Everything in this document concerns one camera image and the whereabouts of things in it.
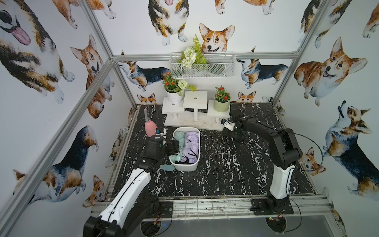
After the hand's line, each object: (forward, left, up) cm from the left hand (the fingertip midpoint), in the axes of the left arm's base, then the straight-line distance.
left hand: (174, 139), depth 82 cm
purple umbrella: (-1, -10, -5) cm, 11 cm away
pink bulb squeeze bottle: (+13, +17, -6) cm, 23 cm away
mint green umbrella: (+4, -2, -3) cm, 6 cm away
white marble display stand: (+24, -12, -5) cm, 27 cm away
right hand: (+12, -38, -10) cm, 41 cm away
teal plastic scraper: (-10, +5, -14) cm, 19 cm away
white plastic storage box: (-11, -6, -12) cm, 17 cm away
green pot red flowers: (+20, -28, +10) cm, 36 cm away
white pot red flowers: (+26, 0, +13) cm, 29 cm away
